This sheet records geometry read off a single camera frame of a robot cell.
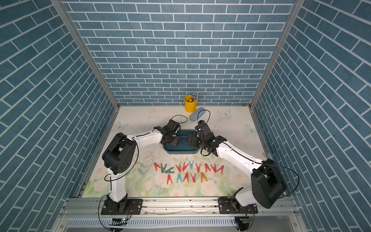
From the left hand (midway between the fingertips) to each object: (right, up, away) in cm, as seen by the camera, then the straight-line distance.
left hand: (177, 140), depth 98 cm
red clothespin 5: (+19, -15, -10) cm, 26 cm away
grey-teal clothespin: (-8, -15, -11) cm, 21 cm away
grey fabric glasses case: (+12, +17, +15) cm, 25 cm away
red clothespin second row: (-3, -19, -15) cm, 25 cm away
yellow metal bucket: (+9, +28, +12) cm, 31 cm away
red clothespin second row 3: (+11, -20, -14) cm, 27 cm away
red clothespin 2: (+2, -15, -11) cm, 19 cm away
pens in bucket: (+12, +31, +7) cm, 34 cm away
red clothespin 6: (+24, -15, -11) cm, 30 cm away
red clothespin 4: (+14, -15, -11) cm, 23 cm away
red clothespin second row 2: (+7, -19, -14) cm, 24 cm away
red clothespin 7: (+28, -15, -11) cm, 34 cm away
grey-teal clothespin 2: (-4, -16, -13) cm, 21 cm away
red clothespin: (-12, -14, -10) cm, 21 cm away
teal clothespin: (+10, -13, -10) cm, 19 cm away
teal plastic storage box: (+3, -4, 0) cm, 5 cm away
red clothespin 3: (+5, -14, -11) cm, 19 cm away
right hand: (+11, +3, -13) cm, 17 cm away
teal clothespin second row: (+3, -19, -14) cm, 24 cm away
